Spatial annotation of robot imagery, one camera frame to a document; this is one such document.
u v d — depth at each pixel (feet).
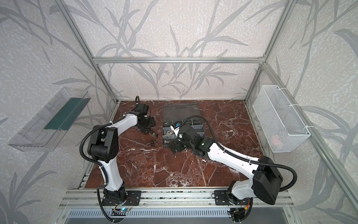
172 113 3.72
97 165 2.82
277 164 1.32
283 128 2.02
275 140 2.43
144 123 2.78
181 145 2.22
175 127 2.19
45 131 2.10
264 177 1.30
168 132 3.17
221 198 2.40
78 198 2.47
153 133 3.24
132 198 2.38
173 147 2.23
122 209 2.32
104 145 1.72
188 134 1.86
